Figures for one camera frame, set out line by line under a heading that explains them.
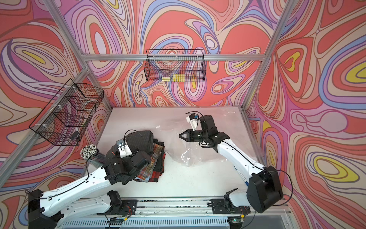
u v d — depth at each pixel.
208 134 0.61
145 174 0.77
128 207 0.72
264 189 0.41
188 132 0.68
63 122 0.73
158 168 0.80
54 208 0.40
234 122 1.12
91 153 0.74
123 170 0.52
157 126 0.92
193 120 0.72
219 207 0.72
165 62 0.96
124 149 0.61
